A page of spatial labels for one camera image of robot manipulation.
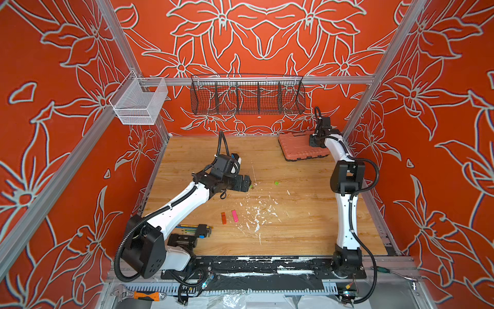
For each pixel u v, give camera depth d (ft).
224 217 2.86
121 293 2.24
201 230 2.67
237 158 2.44
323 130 2.74
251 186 2.58
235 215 2.87
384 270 2.35
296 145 3.51
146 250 1.32
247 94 3.20
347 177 2.16
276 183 3.20
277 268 2.43
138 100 2.94
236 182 2.38
